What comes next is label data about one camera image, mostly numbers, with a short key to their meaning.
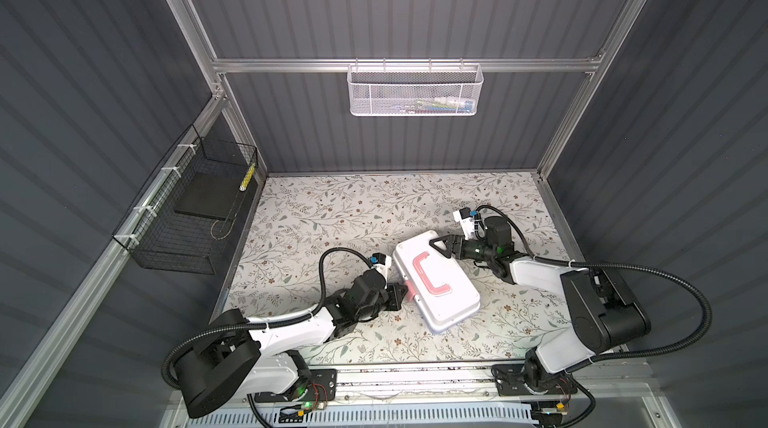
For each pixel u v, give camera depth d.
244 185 0.80
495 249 0.72
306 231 1.05
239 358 0.42
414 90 1.24
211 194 0.77
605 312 0.46
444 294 0.77
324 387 0.72
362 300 0.62
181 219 0.72
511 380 0.74
